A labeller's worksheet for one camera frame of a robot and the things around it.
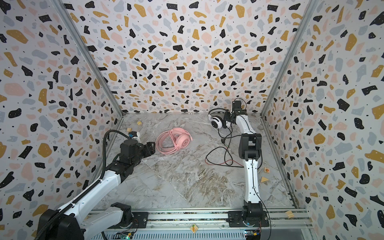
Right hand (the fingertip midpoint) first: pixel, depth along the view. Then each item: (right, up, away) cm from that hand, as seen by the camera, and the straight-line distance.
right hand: (226, 113), depth 112 cm
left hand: (-47, -19, -30) cm, 59 cm away
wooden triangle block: (+18, -41, -25) cm, 51 cm away
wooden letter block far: (-67, -7, +3) cm, 67 cm away
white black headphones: (-8, -7, -6) cm, 12 cm away
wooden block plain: (-72, -13, -2) cm, 73 cm away
